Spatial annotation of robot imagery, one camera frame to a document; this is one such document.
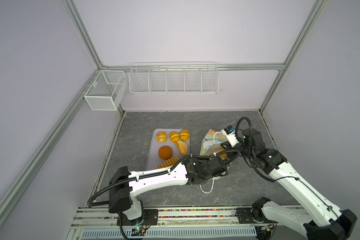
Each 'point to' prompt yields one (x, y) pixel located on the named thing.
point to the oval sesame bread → (182, 146)
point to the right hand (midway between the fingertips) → (223, 144)
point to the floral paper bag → (211, 144)
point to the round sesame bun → (161, 137)
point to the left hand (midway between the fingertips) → (204, 163)
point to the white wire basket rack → (174, 78)
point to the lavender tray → (154, 161)
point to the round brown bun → (165, 152)
